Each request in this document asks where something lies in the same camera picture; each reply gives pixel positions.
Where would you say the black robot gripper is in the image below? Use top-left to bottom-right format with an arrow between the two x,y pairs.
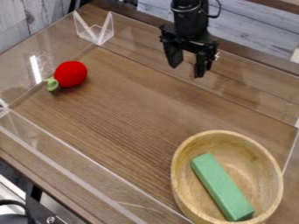
159,24 -> 219,78

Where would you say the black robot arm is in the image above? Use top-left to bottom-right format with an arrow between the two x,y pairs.
159,0 -> 220,78

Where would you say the light wooden bowl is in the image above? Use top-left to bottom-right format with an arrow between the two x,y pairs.
171,130 -> 284,224

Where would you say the green rectangular block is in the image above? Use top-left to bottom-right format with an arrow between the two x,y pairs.
191,153 -> 256,221

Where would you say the red plush strawberry toy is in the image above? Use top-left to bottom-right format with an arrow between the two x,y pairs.
44,61 -> 88,92

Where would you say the clear acrylic enclosure wall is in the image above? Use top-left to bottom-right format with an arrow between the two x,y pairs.
0,16 -> 299,224

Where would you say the black table leg bracket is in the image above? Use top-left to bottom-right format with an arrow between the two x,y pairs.
25,185 -> 66,224

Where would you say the black cable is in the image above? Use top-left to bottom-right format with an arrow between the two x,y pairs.
0,197 -> 36,224

